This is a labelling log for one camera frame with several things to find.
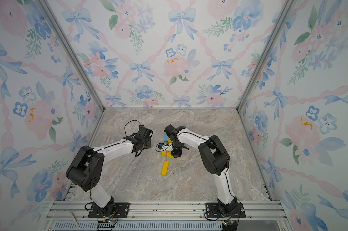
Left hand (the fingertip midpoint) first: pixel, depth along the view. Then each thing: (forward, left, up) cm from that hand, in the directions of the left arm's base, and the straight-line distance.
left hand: (147, 141), depth 95 cm
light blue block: (-5, -13, +12) cm, 19 cm away
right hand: (-5, -20, -4) cm, 21 cm away
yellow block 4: (-16, -13, -4) cm, 21 cm away
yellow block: (+3, -15, -5) cm, 16 cm away
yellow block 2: (-7, -11, -4) cm, 14 cm away
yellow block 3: (-8, -14, -4) cm, 17 cm away
